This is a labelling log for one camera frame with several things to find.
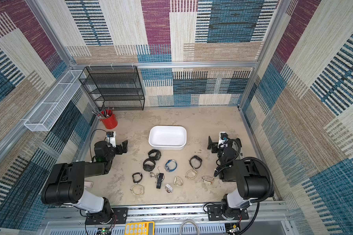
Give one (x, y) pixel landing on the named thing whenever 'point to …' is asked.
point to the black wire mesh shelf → (114, 83)
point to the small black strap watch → (137, 177)
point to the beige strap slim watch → (191, 174)
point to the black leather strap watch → (161, 177)
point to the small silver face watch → (168, 188)
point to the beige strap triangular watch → (178, 181)
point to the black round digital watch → (148, 165)
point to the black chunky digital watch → (154, 154)
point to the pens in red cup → (104, 114)
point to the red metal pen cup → (111, 122)
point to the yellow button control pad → (140, 228)
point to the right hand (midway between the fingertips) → (219, 137)
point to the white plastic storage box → (167, 137)
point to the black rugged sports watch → (195, 162)
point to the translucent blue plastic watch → (170, 165)
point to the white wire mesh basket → (44, 117)
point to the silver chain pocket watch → (152, 175)
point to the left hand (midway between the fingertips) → (120, 140)
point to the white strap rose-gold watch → (208, 179)
